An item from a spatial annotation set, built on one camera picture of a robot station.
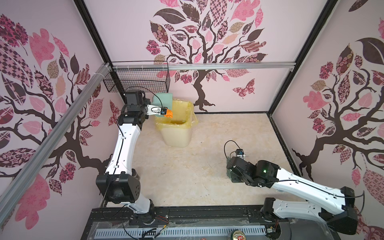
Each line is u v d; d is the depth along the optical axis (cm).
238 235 60
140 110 57
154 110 69
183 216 75
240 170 53
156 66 90
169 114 86
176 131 85
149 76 95
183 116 89
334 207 40
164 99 87
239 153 66
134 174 81
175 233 70
